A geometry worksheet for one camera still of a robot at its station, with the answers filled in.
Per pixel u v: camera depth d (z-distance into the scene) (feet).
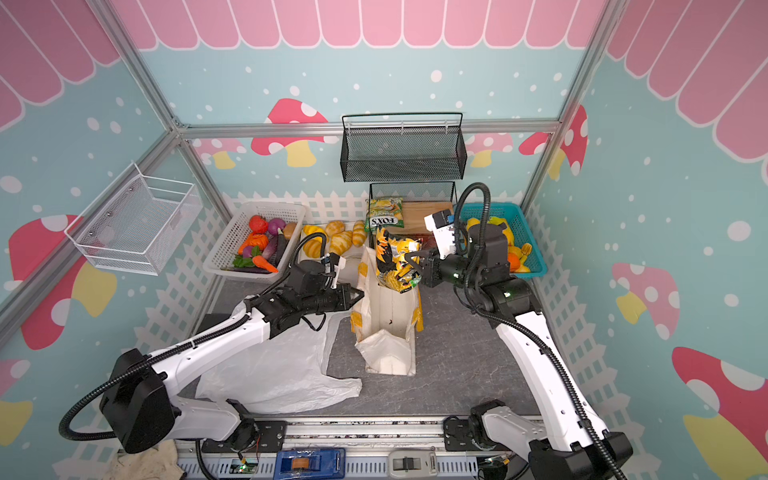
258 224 3.69
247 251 3.46
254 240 3.60
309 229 3.81
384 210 3.22
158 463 2.33
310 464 2.19
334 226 3.81
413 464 2.22
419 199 3.62
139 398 1.34
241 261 3.47
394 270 2.21
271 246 3.58
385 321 3.08
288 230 3.68
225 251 3.46
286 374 2.73
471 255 1.71
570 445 1.21
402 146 3.10
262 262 3.25
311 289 2.04
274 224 3.71
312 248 3.57
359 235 3.80
